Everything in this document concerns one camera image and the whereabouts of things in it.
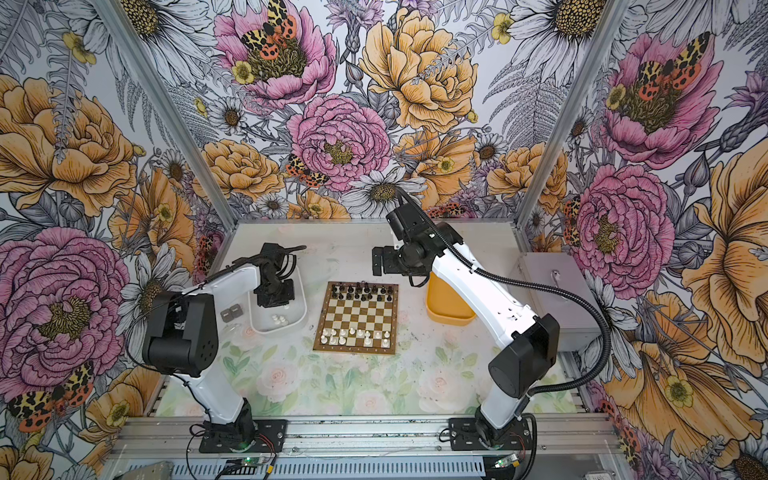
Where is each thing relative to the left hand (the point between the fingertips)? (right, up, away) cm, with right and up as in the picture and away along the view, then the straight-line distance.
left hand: (283, 308), depth 94 cm
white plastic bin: (-5, -4, 0) cm, 6 cm away
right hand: (+34, +11, -16) cm, 39 cm away
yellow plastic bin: (+50, 0, +1) cm, 50 cm away
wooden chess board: (+23, -3, 0) cm, 24 cm away
